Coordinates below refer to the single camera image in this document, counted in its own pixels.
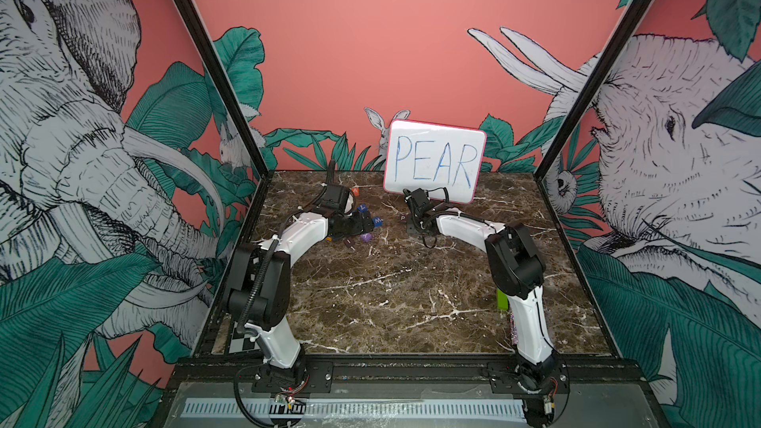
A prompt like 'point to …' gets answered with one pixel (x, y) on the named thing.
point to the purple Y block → (366, 237)
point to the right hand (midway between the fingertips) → (412, 220)
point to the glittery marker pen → (513, 331)
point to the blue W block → (378, 221)
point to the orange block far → (356, 191)
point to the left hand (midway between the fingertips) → (365, 222)
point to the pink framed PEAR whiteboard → (431, 157)
